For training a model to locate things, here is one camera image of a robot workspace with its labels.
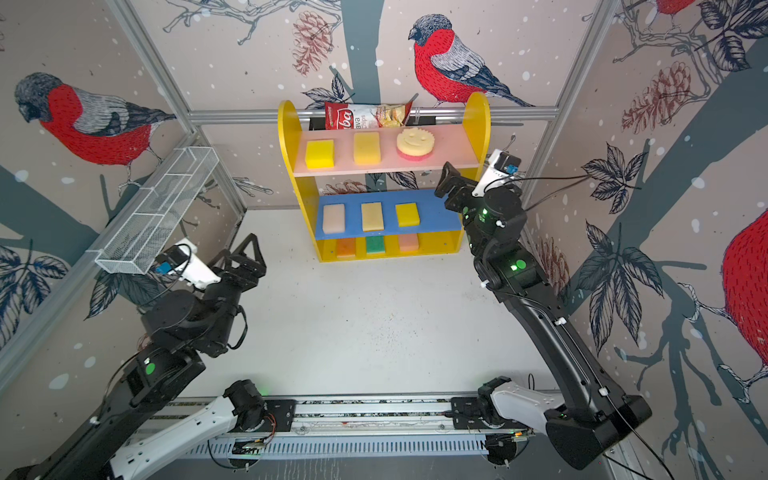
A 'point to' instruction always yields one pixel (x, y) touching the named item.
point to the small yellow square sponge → (408, 215)
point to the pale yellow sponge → (372, 217)
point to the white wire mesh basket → (156, 210)
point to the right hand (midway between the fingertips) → (453, 174)
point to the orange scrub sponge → (346, 247)
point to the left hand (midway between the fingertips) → (241, 243)
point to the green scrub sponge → (375, 245)
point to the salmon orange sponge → (409, 242)
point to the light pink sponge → (333, 218)
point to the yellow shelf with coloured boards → (440, 230)
